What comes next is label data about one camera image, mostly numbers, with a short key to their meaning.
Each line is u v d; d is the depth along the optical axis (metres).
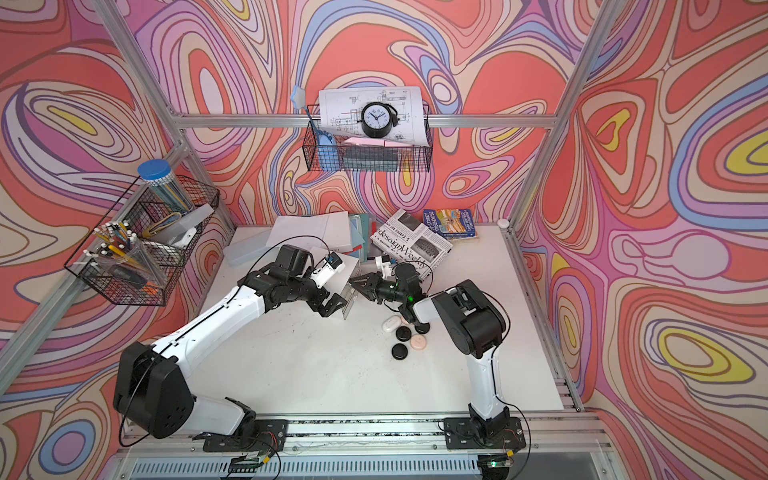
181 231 0.73
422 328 0.90
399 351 0.87
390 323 0.91
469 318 0.55
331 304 0.73
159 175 0.69
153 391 0.41
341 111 0.84
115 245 0.58
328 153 0.80
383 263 0.90
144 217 0.77
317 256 0.70
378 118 0.80
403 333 0.91
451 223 1.15
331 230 1.10
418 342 0.88
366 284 0.85
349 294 0.91
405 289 0.78
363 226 1.15
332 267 0.72
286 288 0.64
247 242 1.15
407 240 1.07
